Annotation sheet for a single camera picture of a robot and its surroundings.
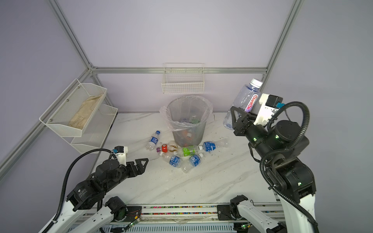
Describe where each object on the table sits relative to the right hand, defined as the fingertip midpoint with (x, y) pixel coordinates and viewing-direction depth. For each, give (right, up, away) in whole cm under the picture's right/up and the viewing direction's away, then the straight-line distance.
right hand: (231, 107), depth 48 cm
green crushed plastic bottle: (-11, -4, +48) cm, 49 cm away
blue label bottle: (-3, -21, +48) cm, 52 cm away
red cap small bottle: (-27, -21, +50) cm, 60 cm away
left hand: (-38, -25, +22) cm, 50 cm away
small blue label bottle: (-40, -17, +50) cm, 66 cm away
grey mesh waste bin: (-9, -12, +43) cm, 45 cm away
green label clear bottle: (-16, -23, +44) cm, 52 cm away
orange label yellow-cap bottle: (-16, -12, +43) cm, 47 cm away
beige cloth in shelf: (-74, -3, +29) cm, 79 cm away
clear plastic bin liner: (-17, +3, +51) cm, 54 cm away
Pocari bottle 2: (-24, -28, +40) cm, 54 cm away
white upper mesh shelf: (-77, +1, +29) cm, 83 cm away
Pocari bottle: (-19, -2, +55) cm, 58 cm away
